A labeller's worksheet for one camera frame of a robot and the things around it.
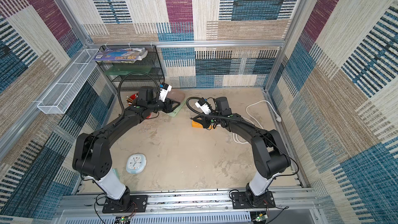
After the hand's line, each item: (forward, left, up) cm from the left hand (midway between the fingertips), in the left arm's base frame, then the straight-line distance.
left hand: (177, 102), depth 87 cm
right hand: (-7, -11, -6) cm, 15 cm away
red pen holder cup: (+9, +28, -4) cm, 29 cm away
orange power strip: (-3, -10, -19) cm, 22 cm away
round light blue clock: (-27, +22, -18) cm, 39 cm away
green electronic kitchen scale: (-7, +1, +1) cm, 7 cm away
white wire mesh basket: (-8, +51, +13) cm, 54 cm away
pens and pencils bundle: (+7, +31, -6) cm, 32 cm away
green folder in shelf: (+23, +34, +5) cm, 41 cm away
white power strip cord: (+4, -65, -22) cm, 68 cm away
